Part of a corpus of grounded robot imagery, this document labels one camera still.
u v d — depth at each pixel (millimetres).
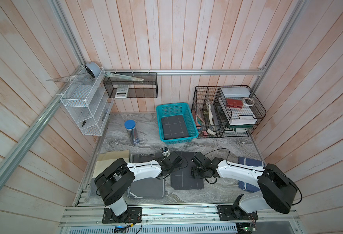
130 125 877
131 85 1036
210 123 1040
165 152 819
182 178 841
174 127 1096
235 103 952
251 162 942
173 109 1151
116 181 468
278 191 433
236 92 1021
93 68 835
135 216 728
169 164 685
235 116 902
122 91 974
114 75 908
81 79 861
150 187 816
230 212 729
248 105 976
